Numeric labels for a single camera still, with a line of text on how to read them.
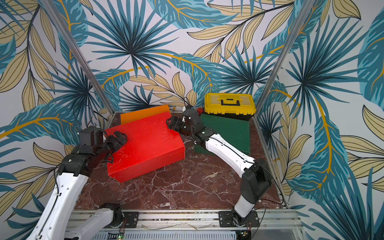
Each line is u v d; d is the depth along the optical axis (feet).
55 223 1.23
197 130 1.96
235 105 3.36
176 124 2.22
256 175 1.47
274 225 2.41
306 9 2.26
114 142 2.02
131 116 3.70
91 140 1.62
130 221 2.40
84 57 2.89
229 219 2.38
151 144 2.38
